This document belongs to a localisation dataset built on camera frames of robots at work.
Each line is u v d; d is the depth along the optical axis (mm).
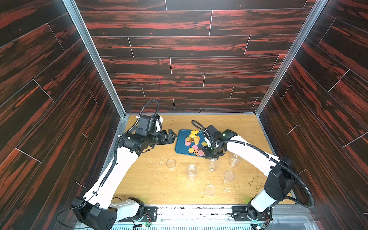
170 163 931
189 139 1015
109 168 421
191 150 962
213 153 704
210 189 819
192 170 878
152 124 553
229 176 870
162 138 632
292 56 842
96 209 367
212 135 642
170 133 643
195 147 990
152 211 754
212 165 892
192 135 1044
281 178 422
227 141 562
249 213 653
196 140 1015
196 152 959
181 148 1023
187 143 1006
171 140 637
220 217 734
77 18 693
